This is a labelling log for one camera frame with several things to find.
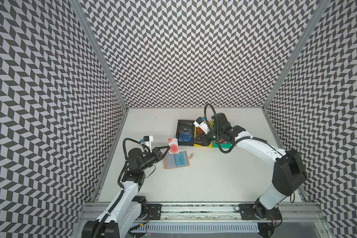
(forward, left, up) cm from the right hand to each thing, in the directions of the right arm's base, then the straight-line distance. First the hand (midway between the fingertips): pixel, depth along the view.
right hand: (194, 143), depth 80 cm
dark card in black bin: (+20, +6, -14) cm, 25 cm away
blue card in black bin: (+11, +6, -11) cm, 17 cm away
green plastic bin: (-7, -13, +10) cm, 18 cm away
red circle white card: (-1, +12, +1) cm, 12 cm away
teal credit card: (-3, +8, -15) cm, 17 cm away
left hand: (-4, +13, 0) cm, 13 cm away
